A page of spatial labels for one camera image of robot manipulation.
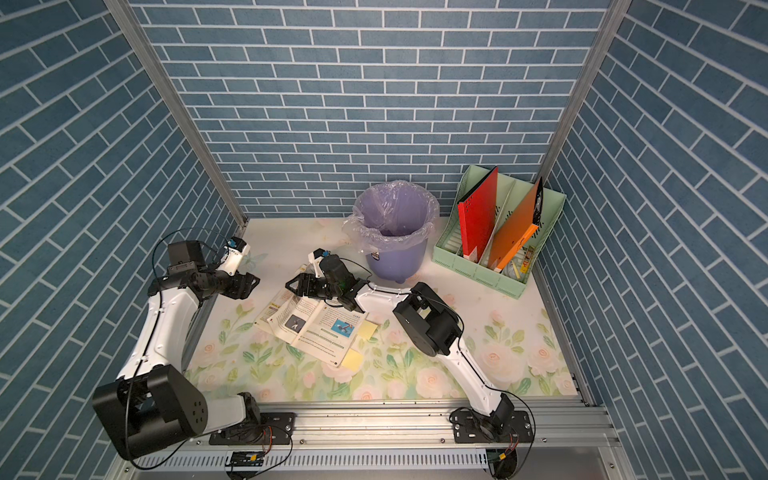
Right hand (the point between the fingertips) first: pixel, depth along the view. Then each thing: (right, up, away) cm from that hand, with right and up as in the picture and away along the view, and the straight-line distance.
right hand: (293, 288), depth 88 cm
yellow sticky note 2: (+18, -20, -3) cm, 27 cm away
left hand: (-10, +5, -6) cm, 13 cm away
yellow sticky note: (+22, -13, +1) cm, 25 cm away
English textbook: (+4, -11, +4) cm, 13 cm away
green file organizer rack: (+69, +19, +24) cm, 75 cm away
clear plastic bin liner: (+29, +23, +12) cm, 39 cm away
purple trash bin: (+31, +7, +4) cm, 32 cm away
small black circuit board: (-6, -40, -16) cm, 43 cm away
